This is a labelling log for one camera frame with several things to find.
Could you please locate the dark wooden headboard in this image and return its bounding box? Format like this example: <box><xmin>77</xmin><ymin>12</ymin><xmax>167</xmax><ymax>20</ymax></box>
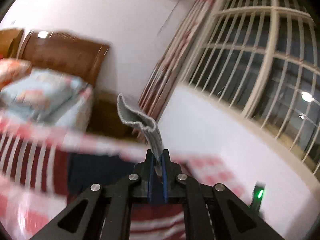
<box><xmin>18</xmin><ymin>30</ymin><xmax>110</xmax><ymax>87</ymax></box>

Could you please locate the dark wooden nightstand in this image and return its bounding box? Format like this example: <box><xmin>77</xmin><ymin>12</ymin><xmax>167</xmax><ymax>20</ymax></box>
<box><xmin>86</xmin><ymin>90</ymin><xmax>139</xmax><ymax>142</ymax></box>

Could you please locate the striped red white navy sweater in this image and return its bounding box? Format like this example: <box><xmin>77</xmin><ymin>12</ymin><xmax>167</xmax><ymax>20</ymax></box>
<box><xmin>0</xmin><ymin>93</ymin><xmax>187</xmax><ymax>240</ymax></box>

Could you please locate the orange floral pillow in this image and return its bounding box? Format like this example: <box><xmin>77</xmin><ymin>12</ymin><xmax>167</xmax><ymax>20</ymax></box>
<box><xmin>0</xmin><ymin>58</ymin><xmax>32</xmax><ymax>89</ymax></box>

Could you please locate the green indicator light device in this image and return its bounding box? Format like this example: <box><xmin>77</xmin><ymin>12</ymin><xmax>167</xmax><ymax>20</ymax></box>
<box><xmin>249</xmin><ymin>183</ymin><xmax>265</xmax><ymax>214</ymax></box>

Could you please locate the pink checkered bed sheet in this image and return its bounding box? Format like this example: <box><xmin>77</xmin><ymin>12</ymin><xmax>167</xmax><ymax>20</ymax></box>
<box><xmin>0</xmin><ymin>115</ymin><xmax>247</xmax><ymax>240</ymax></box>

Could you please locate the light wooden headboard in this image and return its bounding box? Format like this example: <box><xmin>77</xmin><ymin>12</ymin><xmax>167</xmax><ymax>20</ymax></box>
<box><xmin>0</xmin><ymin>28</ymin><xmax>24</xmax><ymax>58</ymax></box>

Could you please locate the pink floral curtain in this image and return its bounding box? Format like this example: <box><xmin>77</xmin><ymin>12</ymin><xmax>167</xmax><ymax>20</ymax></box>
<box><xmin>138</xmin><ymin>0</ymin><xmax>216</xmax><ymax>120</ymax></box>

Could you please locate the window with cream bars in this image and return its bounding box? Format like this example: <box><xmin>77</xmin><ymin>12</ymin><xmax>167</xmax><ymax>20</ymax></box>
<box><xmin>182</xmin><ymin>0</ymin><xmax>319</xmax><ymax>177</ymax></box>

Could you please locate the light blue floral pillow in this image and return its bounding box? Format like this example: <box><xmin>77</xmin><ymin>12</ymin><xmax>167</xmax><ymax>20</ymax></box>
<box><xmin>1</xmin><ymin>68</ymin><xmax>92</xmax><ymax>126</ymax></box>

